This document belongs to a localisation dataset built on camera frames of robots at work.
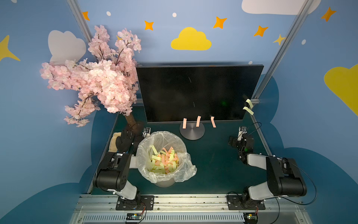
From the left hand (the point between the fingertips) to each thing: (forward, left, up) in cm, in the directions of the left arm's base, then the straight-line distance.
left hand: (149, 134), depth 94 cm
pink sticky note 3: (+1, -41, +14) cm, 43 cm away
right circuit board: (-45, -60, -10) cm, 76 cm away
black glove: (-4, +19, -5) cm, 20 cm away
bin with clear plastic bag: (-18, -10, +2) cm, 21 cm away
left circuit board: (-46, +2, -8) cm, 47 cm away
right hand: (+1, -62, 0) cm, 62 cm away
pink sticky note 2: (+2, -32, +12) cm, 35 cm away
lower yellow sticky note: (+4, -61, +22) cm, 65 cm away
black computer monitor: (+30, -13, +11) cm, 34 cm away
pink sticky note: (+1, -24, +12) cm, 26 cm away
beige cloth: (-7, +26, -7) cm, 28 cm away
